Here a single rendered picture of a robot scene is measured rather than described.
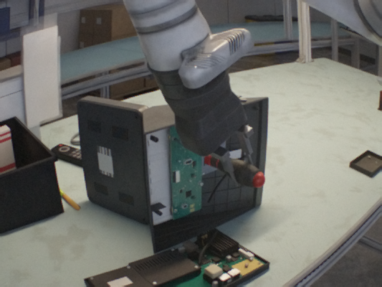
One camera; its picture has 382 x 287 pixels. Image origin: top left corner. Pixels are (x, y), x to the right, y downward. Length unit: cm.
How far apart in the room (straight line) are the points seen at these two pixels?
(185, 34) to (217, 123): 12
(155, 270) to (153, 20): 37
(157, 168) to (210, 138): 18
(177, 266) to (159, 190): 13
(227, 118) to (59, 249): 38
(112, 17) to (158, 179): 349
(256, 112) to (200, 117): 28
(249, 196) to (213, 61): 45
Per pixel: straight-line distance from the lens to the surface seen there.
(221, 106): 52
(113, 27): 414
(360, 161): 107
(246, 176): 55
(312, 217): 83
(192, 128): 51
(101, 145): 78
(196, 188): 73
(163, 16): 43
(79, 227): 80
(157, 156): 67
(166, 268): 65
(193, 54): 44
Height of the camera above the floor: 144
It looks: 23 degrees down
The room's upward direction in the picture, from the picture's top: 1 degrees counter-clockwise
